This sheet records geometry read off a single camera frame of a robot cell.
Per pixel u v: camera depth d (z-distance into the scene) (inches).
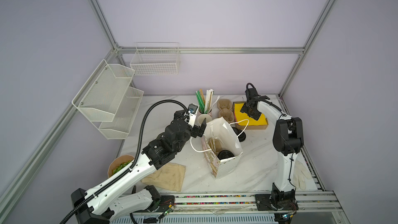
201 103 38.7
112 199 15.2
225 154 29.9
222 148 35.7
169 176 32.3
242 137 37.6
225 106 44.9
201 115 37.2
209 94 37.6
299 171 33.0
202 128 24.1
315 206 28.9
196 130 23.4
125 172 16.7
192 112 21.6
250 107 30.0
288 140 22.1
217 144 36.1
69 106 24.2
